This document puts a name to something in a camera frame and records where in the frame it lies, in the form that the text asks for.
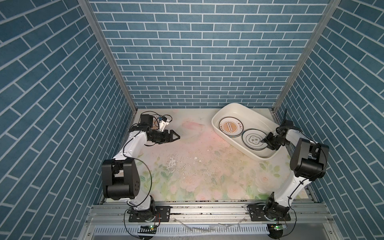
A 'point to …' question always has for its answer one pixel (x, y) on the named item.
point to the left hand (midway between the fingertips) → (177, 137)
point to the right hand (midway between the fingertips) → (265, 142)
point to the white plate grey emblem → (251, 139)
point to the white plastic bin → (251, 118)
